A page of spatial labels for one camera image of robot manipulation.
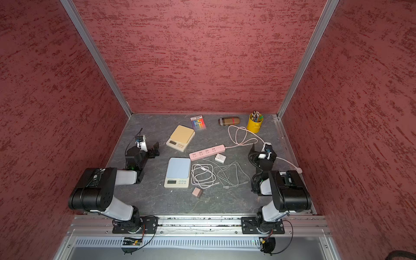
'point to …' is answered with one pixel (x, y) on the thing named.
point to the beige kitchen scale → (182, 137)
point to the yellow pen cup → (254, 123)
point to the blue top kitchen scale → (177, 174)
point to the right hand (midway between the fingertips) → (261, 147)
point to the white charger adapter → (220, 158)
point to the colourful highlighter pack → (198, 122)
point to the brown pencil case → (228, 121)
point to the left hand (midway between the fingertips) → (150, 145)
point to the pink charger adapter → (197, 192)
